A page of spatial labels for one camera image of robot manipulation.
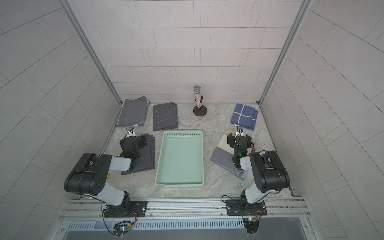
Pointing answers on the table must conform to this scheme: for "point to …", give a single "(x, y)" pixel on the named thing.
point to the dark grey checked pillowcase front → (146, 160)
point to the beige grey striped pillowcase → (222, 154)
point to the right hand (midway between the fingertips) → (238, 132)
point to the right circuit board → (252, 224)
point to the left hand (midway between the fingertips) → (137, 133)
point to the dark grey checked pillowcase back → (165, 116)
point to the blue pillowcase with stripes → (245, 116)
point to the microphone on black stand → (199, 110)
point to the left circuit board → (121, 229)
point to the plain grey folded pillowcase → (133, 112)
